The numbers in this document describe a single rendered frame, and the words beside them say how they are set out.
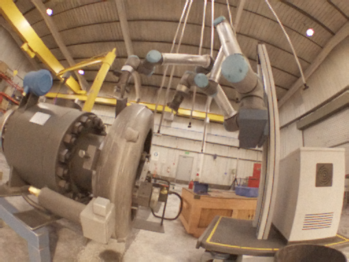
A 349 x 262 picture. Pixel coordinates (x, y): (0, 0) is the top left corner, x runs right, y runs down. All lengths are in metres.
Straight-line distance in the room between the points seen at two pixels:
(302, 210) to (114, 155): 0.89
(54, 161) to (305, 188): 1.18
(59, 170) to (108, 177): 0.32
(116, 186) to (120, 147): 0.13
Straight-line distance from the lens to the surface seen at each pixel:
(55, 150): 0.73
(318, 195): 0.92
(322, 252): 0.84
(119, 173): 0.51
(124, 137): 0.52
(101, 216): 0.46
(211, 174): 11.85
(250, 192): 1.99
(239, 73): 0.77
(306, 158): 0.88
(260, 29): 9.45
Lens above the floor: 0.64
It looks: 16 degrees up
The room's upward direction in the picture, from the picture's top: 11 degrees clockwise
